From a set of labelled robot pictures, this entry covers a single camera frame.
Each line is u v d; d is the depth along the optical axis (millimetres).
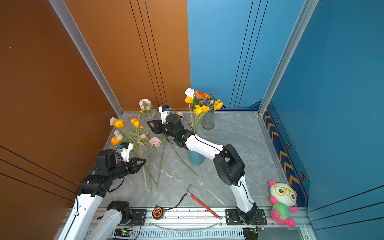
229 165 506
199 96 720
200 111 669
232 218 725
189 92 705
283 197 731
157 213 725
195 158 867
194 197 791
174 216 756
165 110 729
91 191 478
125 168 618
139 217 737
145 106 914
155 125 725
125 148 657
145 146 987
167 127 722
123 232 701
